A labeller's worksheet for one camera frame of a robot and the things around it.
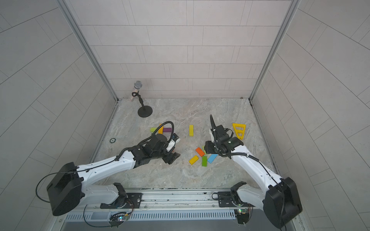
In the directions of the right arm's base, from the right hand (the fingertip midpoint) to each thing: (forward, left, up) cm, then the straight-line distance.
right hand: (207, 148), depth 82 cm
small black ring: (+12, +60, -5) cm, 62 cm away
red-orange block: (+2, +4, -8) cm, 9 cm away
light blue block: (-3, -3, -7) cm, 8 cm away
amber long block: (+17, +29, -4) cm, 34 cm away
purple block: (+18, +25, -6) cm, 31 cm away
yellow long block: (+16, +8, -6) cm, 19 cm away
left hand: (0, +17, +1) cm, 17 cm away
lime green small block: (+20, +35, -6) cm, 41 cm away
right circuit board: (-32, -14, -10) cm, 36 cm away
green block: (-5, +2, -8) cm, 9 cm away
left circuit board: (-30, +45, -5) cm, 54 cm away
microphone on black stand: (+36, +43, -5) cm, 56 cm away
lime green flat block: (+2, +1, -7) cm, 7 cm away
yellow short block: (-3, +8, -8) cm, 12 cm away
